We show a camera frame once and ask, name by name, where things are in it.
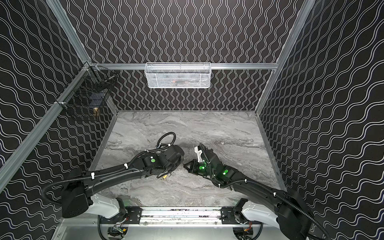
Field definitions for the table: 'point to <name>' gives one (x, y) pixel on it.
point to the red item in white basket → (176, 81)
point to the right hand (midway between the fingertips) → (183, 166)
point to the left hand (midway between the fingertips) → (189, 160)
